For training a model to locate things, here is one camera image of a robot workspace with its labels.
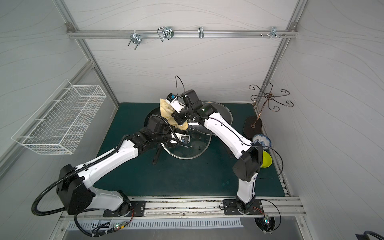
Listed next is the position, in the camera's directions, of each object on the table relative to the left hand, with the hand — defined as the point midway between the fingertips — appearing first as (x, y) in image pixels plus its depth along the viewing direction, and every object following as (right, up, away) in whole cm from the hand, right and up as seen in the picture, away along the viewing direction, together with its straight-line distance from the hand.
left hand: (180, 129), depth 77 cm
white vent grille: (-12, -45, -7) cm, 47 cm away
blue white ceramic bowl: (+52, -8, +18) cm, 56 cm away
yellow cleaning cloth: (-6, +9, -3) cm, 12 cm away
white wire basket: (-56, +3, -9) cm, 56 cm away
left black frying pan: (-20, +11, +27) cm, 35 cm away
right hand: (-3, +9, 0) cm, 10 cm away
